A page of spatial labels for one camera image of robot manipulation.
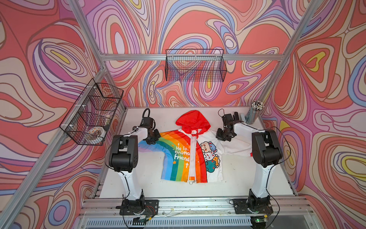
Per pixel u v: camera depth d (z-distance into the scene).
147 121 0.83
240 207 0.73
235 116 1.09
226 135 0.86
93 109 0.80
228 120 0.83
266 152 0.54
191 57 0.86
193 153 0.93
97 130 0.73
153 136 0.90
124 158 0.52
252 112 0.99
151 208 0.73
